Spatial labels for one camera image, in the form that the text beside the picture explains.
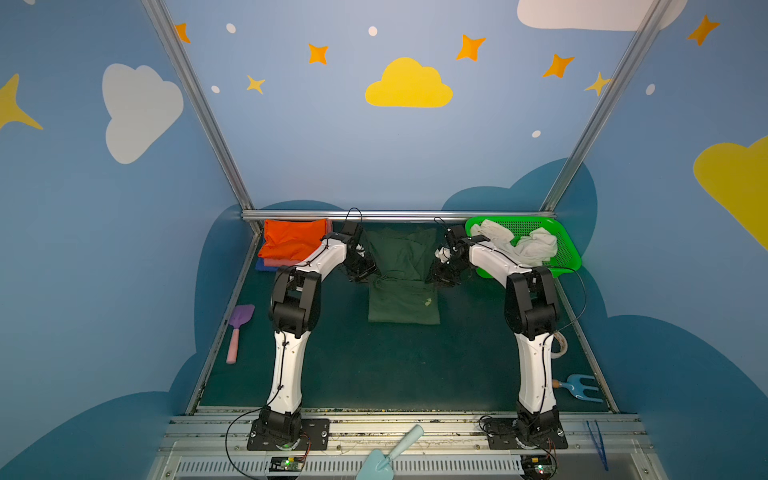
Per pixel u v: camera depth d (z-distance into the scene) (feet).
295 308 1.98
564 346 2.91
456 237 2.82
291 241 3.50
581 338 3.21
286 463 2.35
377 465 2.26
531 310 1.94
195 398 2.76
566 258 3.50
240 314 3.13
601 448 2.40
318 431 2.46
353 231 2.86
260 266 3.48
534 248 3.61
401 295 3.32
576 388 2.68
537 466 2.35
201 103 2.75
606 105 2.79
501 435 2.44
